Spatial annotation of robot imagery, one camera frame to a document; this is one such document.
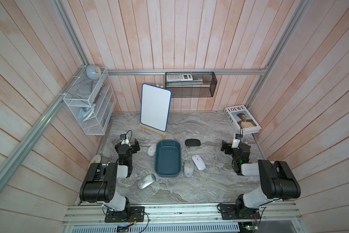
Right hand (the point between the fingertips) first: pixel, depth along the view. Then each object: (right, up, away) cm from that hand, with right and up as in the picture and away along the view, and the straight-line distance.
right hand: (229, 139), depth 95 cm
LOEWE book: (+16, +15, +16) cm, 27 cm away
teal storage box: (-41, -11, -6) cm, 43 cm away
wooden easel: (-44, +4, +3) cm, 45 cm away
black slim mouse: (-24, -3, +7) cm, 25 cm away
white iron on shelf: (-88, +17, -14) cm, 91 cm away
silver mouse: (-54, -23, -11) cm, 60 cm away
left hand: (-67, -1, -1) cm, 67 cm away
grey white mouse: (-28, -17, -8) cm, 34 cm away
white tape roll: (-88, -12, -1) cm, 89 cm away
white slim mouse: (-21, -14, -4) cm, 26 cm away
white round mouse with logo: (-52, -7, 0) cm, 52 cm away
